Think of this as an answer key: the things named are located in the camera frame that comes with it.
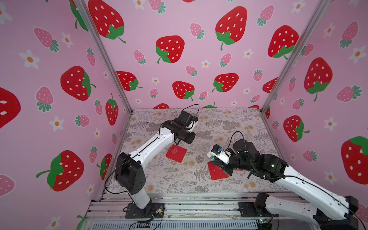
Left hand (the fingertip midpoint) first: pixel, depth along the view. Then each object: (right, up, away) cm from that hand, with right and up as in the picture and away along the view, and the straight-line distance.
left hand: (192, 136), depth 84 cm
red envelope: (-11, -12, +11) cm, 20 cm away
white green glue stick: (+8, -8, -20) cm, 23 cm away
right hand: (+11, -8, -17) cm, 22 cm away
